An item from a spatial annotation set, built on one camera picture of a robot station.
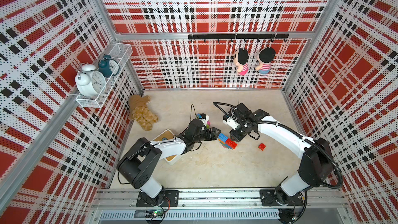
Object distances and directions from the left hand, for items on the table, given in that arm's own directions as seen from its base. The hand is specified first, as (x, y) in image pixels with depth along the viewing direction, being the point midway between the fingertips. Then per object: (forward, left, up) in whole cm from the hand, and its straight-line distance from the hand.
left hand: (218, 131), depth 88 cm
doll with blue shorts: (+39, -30, +22) cm, 54 cm away
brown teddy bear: (+13, +49, +2) cm, 51 cm away
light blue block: (-3, -2, -2) cm, 4 cm away
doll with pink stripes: (+40, -15, +22) cm, 48 cm away
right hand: (-5, -10, +3) cm, 11 cm away
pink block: (+10, +6, -7) cm, 13 cm away
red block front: (-8, -8, -1) cm, 11 cm away
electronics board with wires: (-39, +30, -7) cm, 49 cm away
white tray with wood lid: (-2, +31, -2) cm, 31 cm away
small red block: (-6, -26, -8) cm, 28 cm away
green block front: (-6, -3, -6) cm, 9 cm away
